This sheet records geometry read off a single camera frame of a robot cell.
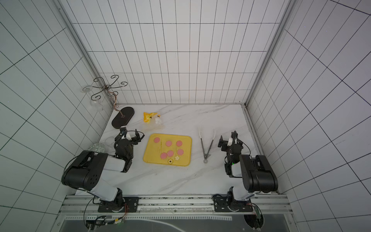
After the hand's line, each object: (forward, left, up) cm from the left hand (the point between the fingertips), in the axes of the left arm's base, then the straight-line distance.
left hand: (129, 132), depth 92 cm
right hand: (-2, -67, 0) cm, 67 cm away
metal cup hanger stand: (+21, +8, -6) cm, 23 cm away
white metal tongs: (-12, -51, -7) cm, 53 cm away
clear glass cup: (+14, +22, +11) cm, 29 cm away
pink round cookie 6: (-13, -23, -7) cm, 27 cm away
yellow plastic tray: (-8, -26, -8) cm, 28 cm away
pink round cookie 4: (-10, -34, -8) cm, 36 cm away
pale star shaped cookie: (-14, -32, -8) cm, 36 cm away
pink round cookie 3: (-3, -33, -9) cm, 34 cm away
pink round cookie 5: (-10, -27, -9) cm, 31 cm away
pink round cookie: (-1, -17, -8) cm, 19 cm away
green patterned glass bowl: (-8, +20, -6) cm, 22 cm away
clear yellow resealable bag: (+17, -7, -4) cm, 19 cm away
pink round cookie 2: (-3, -25, -9) cm, 27 cm away
